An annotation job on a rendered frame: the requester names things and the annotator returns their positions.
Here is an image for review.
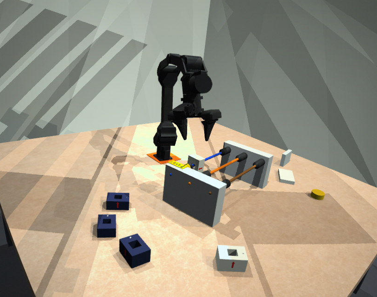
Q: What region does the yellow short cylinder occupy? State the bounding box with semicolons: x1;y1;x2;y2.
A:
310;189;325;200

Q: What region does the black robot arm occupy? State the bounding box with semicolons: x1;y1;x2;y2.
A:
153;53;213;161

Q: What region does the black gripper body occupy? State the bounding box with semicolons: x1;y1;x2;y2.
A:
168;93;222;121

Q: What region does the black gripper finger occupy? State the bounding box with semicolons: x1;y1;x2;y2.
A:
171;119;188;140
201;119;219;141

